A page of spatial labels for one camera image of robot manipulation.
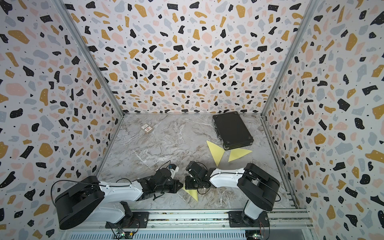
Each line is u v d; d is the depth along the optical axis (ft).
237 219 2.40
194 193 2.64
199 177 2.23
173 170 2.62
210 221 2.45
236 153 3.28
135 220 2.40
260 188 1.48
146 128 3.61
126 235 2.34
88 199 1.40
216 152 3.32
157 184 2.19
